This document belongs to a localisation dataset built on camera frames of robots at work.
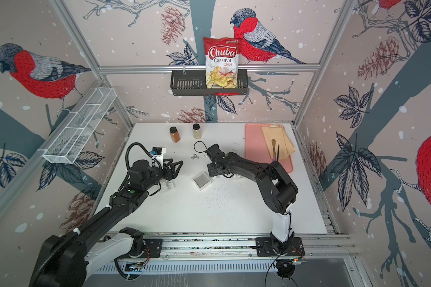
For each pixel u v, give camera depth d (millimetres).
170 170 727
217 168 685
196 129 1076
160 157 713
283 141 1102
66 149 704
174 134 1070
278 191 489
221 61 841
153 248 730
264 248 726
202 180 925
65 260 393
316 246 756
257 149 1070
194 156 1041
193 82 947
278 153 1045
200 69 939
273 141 1104
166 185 880
